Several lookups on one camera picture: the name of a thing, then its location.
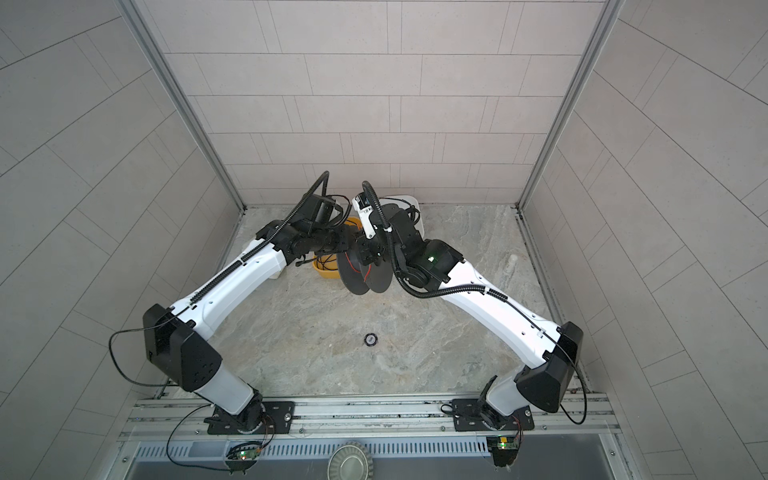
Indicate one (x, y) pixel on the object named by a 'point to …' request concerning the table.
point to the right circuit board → (502, 442)
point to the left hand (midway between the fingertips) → (362, 235)
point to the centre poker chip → (370, 339)
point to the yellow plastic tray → (327, 264)
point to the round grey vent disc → (351, 461)
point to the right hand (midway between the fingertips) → (354, 234)
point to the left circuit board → (247, 454)
